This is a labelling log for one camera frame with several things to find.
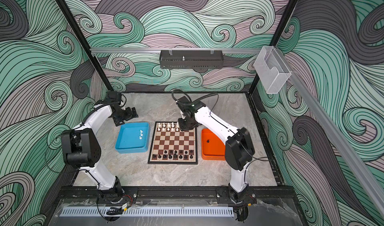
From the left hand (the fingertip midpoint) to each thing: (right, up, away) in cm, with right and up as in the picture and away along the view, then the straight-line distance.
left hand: (132, 116), depth 91 cm
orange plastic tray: (+50, -20, +1) cm, 54 cm away
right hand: (+33, -6, -7) cm, 34 cm away
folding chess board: (+24, -18, -2) cm, 30 cm away
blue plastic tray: (-1, -14, +4) cm, 14 cm away
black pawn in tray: (+48, -16, +1) cm, 50 cm away
